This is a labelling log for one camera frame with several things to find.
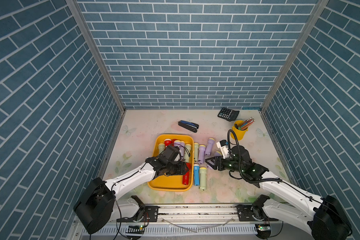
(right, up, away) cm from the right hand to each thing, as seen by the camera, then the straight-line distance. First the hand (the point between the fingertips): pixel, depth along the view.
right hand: (209, 160), depth 78 cm
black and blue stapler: (-10, +18, +31) cm, 37 cm away
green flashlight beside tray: (-6, +2, +15) cm, 16 cm away
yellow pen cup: (+23, +12, +21) cm, 34 cm away
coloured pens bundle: (+26, +19, +16) cm, 36 cm away
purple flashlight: (-18, +7, +16) cm, 25 cm away
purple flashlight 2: (-3, +2, +16) cm, 16 cm away
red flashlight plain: (-13, -10, +5) cm, 17 cm away
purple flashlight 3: (+3, +5, +18) cm, 19 cm away
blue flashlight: (-6, -9, +6) cm, 13 cm away
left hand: (-11, -7, +3) cm, 13 cm away
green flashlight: (-3, -11, +5) cm, 13 cm away
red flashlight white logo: (-25, +7, +19) cm, 32 cm away
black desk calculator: (+21, +26, +38) cm, 50 cm away
